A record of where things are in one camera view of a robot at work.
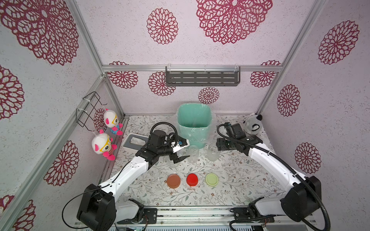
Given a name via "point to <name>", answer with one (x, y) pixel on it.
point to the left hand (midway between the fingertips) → (185, 146)
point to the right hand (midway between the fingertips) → (221, 141)
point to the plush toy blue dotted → (111, 121)
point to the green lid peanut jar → (213, 153)
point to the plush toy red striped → (101, 144)
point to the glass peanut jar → (170, 164)
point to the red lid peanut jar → (193, 151)
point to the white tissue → (137, 141)
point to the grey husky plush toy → (253, 125)
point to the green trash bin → (194, 121)
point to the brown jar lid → (173, 181)
